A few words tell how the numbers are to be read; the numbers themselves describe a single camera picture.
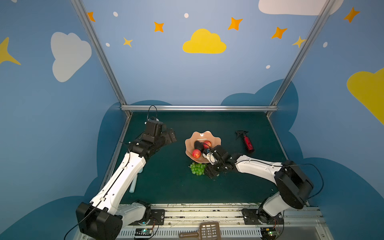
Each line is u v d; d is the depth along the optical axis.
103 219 0.37
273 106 1.17
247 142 1.01
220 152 0.70
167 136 0.68
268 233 0.71
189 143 0.99
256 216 0.75
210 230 0.72
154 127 0.55
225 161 0.68
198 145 0.98
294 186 0.45
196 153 0.91
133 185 0.83
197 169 0.87
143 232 0.71
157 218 0.73
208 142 0.98
